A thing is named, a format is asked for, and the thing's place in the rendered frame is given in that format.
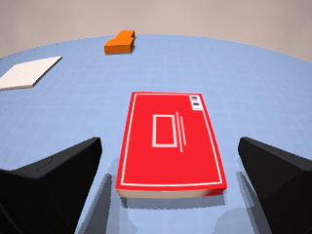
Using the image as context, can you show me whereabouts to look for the blue-grey mat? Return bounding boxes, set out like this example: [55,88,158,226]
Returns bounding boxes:
[0,34,312,234]

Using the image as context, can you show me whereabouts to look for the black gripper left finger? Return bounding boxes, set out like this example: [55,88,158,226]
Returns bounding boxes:
[0,136,102,234]

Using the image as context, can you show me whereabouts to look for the white flat square tile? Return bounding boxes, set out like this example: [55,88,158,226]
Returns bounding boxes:
[0,57,62,91]

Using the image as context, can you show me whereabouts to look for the orange block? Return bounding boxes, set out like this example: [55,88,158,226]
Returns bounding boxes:
[103,30,135,54]

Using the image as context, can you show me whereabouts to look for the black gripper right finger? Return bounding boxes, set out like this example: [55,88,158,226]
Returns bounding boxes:
[238,136,312,234]

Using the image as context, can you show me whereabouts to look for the red card box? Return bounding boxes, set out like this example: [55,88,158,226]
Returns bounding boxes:
[115,92,227,198]

